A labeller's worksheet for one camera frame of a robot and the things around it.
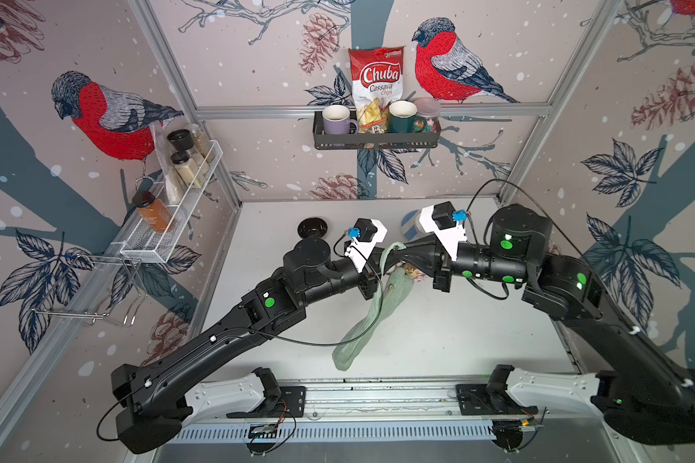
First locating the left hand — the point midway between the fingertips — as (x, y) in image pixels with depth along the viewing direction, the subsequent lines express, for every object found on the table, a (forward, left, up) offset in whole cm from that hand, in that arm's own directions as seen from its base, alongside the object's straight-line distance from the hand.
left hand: (402, 249), depth 54 cm
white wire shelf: (+5, +54, -6) cm, 54 cm away
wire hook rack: (+3, +66, -20) cm, 69 cm away
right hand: (-1, +1, +2) cm, 3 cm away
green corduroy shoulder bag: (-3, +1, -8) cm, 9 cm away
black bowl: (+36, +26, -38) cm, 59 cm away
